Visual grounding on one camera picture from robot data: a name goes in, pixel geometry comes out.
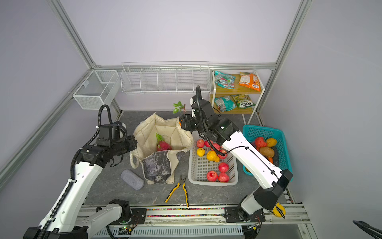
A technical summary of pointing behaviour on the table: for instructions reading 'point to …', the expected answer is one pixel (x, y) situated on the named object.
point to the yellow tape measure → (275, 211)
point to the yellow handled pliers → (182, 182)
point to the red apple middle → (223, 167)
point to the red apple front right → (223, 177)
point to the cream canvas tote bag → (158, 166)
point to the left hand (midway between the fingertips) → (137, 143)
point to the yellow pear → (212, 156)
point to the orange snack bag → (249, 80)
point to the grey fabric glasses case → (133, 180)
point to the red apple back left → (200, 143)
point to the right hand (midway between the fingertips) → (184, 120)
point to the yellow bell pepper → (271, 142)
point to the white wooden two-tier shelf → (236, 93)
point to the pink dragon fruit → (161, 144)
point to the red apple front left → (212, 176)
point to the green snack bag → (242, 101)
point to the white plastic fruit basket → (199, 166)
